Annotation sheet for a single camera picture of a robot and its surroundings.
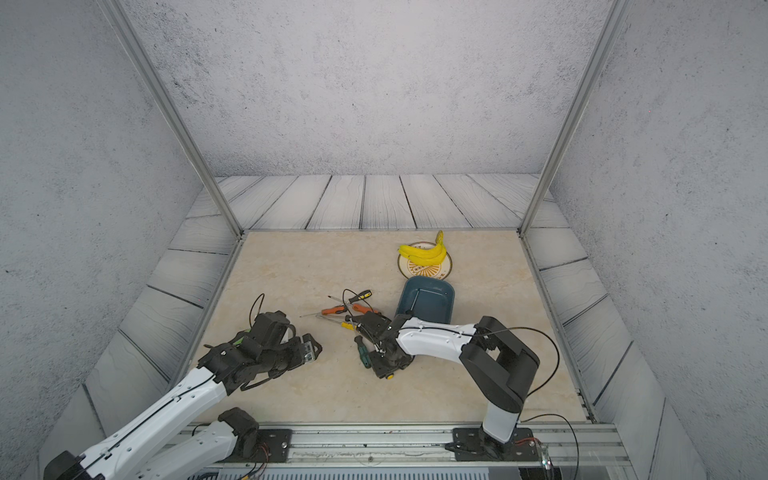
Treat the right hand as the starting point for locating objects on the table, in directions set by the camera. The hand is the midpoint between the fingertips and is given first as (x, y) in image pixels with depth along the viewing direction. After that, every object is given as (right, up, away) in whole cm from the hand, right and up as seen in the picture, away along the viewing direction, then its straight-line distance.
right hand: (384, 369), depth 85 cm
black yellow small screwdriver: (-8, +19, +15) cm, 25 cm away
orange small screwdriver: (-19, +14, +12) cm, 26 cm away
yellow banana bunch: (+15, +31, +23) cm, 41 cm away
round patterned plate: (+19, +27, +24) cm, 40 cm away
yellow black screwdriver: (-13, +10, +9) cm, 19 cm away
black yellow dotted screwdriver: (+2, -1, -2) cm, 3 cm away
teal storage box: (+14, +18, +15) cm, 27 cm away
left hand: (-18, +6, -6) cm, 20 cm away
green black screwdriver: (-6, +4, +2) cm, 8 cm away
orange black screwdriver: (-7, +14, +13) cm, 21 cm away
